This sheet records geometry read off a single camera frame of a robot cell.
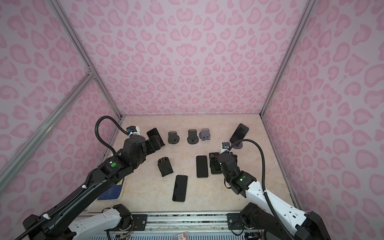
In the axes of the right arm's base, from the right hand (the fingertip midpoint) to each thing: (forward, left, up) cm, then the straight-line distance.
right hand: (218, 154), depth 80 cm
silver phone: (0, +9, -15) cm, 18 cm away
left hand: (+2, +33, +12) cm, 35 cm away
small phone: (+18, -15, -5) cm, 23 cm away
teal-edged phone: (-14, +21, -15) cm, 29 cm away
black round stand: (+23, +7, -13) cm, 27 cm away
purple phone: (-8, +3, +5) cm, 10 cm away
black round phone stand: (+18, +15, -10) cm, 26 cm away
